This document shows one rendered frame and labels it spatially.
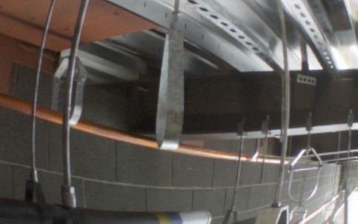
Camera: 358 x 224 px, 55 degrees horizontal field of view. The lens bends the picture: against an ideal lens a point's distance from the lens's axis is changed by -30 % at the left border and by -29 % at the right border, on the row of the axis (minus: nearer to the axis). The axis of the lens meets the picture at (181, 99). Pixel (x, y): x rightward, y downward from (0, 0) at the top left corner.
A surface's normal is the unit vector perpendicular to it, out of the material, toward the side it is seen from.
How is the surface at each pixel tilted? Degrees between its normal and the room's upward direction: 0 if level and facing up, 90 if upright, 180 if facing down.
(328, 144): 90
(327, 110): 90
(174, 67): 74
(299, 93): 90
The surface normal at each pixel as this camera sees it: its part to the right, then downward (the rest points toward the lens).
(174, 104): 0.22, -0.40
